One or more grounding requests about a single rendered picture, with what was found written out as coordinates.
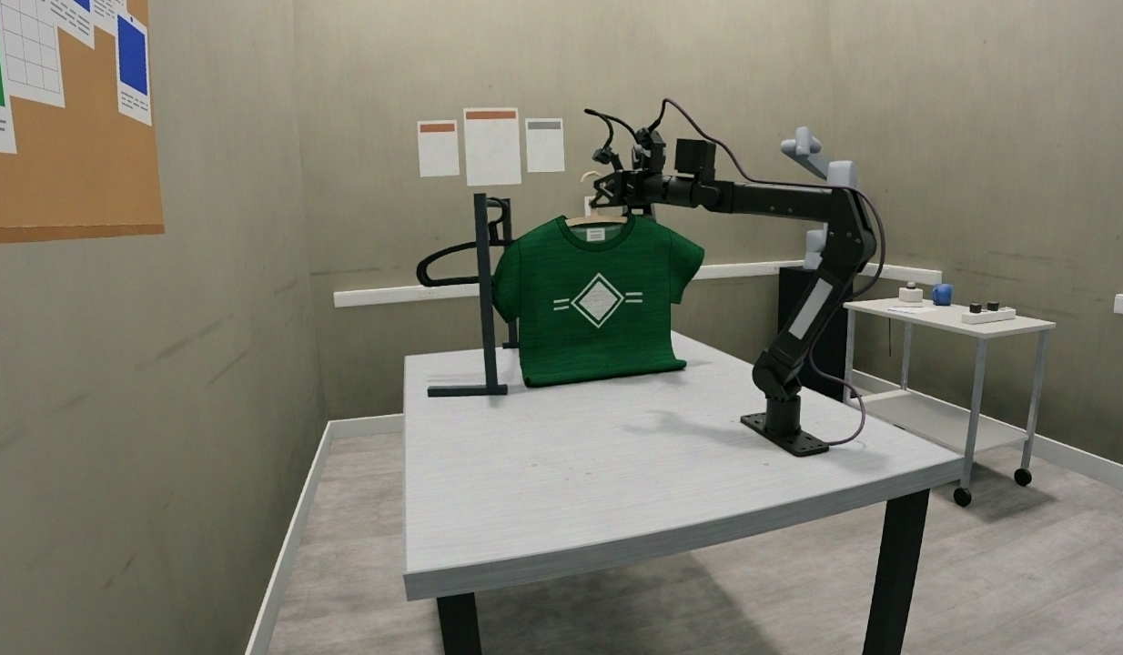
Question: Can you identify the green t-shirt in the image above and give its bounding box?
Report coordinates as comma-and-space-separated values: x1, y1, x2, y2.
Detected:
491, 212, 704, 386

